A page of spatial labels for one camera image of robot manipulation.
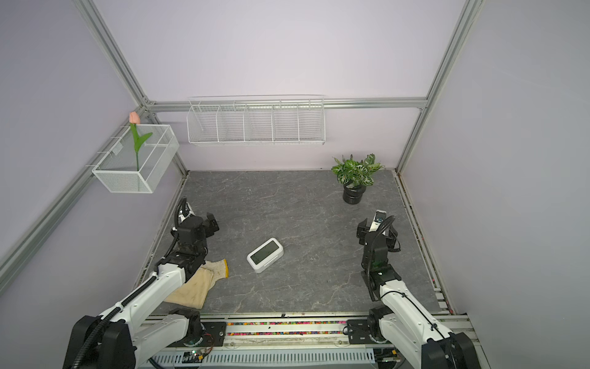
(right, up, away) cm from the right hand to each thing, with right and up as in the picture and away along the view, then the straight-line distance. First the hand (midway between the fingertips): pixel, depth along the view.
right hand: (379, 221), depth 82 cm
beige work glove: (-67, -26, 0) cm, 72 cm away
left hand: (-66, +1, +1) cm, 66 cm away
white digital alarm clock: (-42, -13, +5) cm, 44 cm away
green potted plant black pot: (-7, +17, +5) cm, 19 cm away
